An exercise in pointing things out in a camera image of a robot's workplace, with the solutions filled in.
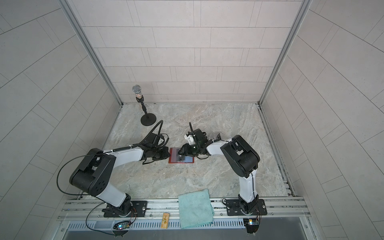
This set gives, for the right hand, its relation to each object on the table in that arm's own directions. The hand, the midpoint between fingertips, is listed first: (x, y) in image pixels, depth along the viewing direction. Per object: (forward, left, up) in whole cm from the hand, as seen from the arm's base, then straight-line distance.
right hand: (181, 154), depth 89 cm
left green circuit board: (-33, +24, +3) cm, 41 cm away
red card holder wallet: (-2, +4, -1) cm, 4 cm away
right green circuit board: (-36, -33, -3) cm, 49 cm away
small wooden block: (-33, +6, 0) cm, 34 cm away
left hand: (+2, +4, -1) cm, 5 cm away
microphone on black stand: (+27, +24, +2) cm, 36 cm away
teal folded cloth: (-29, -8, -1) cm, 30 cm away
